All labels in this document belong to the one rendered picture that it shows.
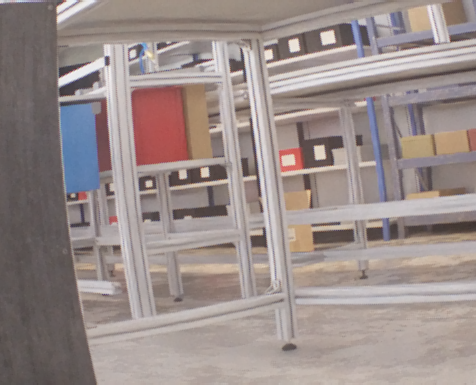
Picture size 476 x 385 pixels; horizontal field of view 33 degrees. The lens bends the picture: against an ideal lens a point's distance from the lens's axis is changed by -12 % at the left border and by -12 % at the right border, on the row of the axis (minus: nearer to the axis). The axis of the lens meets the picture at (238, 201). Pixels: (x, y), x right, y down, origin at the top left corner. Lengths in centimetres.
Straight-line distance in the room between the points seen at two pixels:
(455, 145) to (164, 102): 266
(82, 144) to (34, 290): 210
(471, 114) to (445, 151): 52
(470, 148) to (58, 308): 463
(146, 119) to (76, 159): 40
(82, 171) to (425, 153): 314
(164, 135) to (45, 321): 238
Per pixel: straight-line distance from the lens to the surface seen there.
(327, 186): 732
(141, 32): 234
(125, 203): 338
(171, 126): 366
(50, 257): 133
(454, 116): 633
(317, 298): 251
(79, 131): 338
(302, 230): 609
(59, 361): 134
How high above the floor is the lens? 49
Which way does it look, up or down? 1 degrees down
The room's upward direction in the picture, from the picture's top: 7 degrees counter-clockwise
